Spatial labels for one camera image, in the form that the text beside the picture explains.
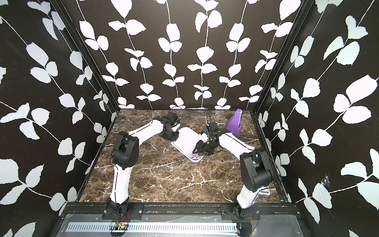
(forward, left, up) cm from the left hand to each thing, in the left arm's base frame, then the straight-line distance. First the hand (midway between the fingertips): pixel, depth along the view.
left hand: (176, 137), depth 98 cm
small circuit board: (-48, +26, -5) cm, 55 cm away
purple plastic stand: (+8, -42, +1) cm, 43 cm away
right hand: (-14, -11, +5) cm, 19 cm away
